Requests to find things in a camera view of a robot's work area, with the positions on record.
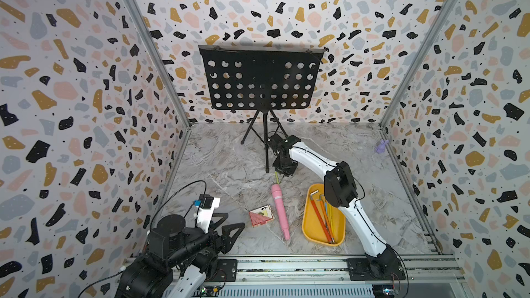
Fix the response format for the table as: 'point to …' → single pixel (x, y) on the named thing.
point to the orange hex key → (332, 237)
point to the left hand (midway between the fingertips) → (237, 221)
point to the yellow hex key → (331, 221)
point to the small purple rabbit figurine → (381, 147)
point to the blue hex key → (326, 212)
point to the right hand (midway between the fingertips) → (278, 172)
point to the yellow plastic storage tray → (312, 227)
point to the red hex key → (318, 214)
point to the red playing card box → (261, 216)
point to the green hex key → (277, 176)
